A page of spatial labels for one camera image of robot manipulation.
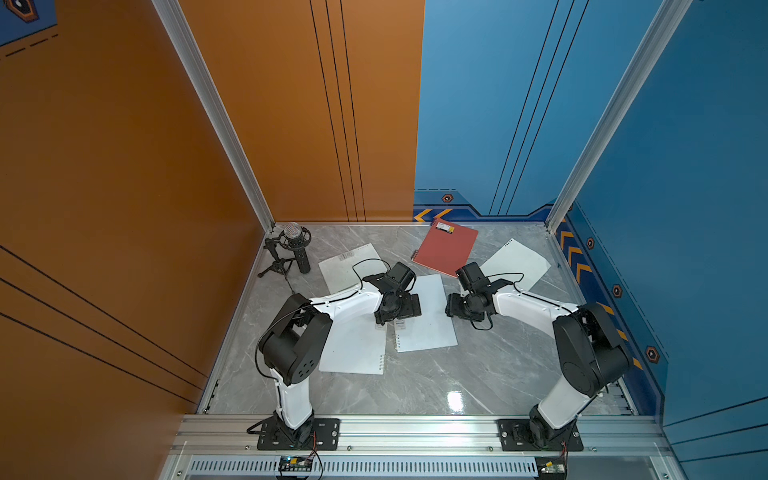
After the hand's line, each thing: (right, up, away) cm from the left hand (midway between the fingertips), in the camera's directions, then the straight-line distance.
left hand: (409, 309), depth 92 cm
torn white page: (+40, +14, +17) cm, 46 cm away
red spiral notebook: (+15, +20, +23) cm, 34 cm away
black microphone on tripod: (-37, +20, -1) cm, 42 cm away
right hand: (+14, -1, +1) cm, 14 cm away
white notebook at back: (-21, +12, +13) cm, 27 cm away
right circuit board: (+33, -34, -21) cm, 52 cm away
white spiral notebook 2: (+8, -5, -1) cm, 9 cm away
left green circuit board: (-30, -33, -21) cm, 49 cm away
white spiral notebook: (-16, -10, -3) cm, 20 cm away
